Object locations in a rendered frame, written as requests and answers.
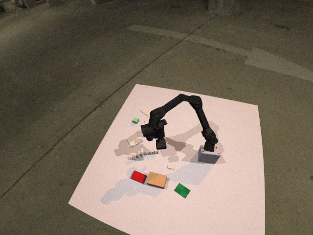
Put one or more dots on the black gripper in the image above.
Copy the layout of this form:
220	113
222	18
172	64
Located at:
160	142

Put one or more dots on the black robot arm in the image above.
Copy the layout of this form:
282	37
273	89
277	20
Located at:
157	125

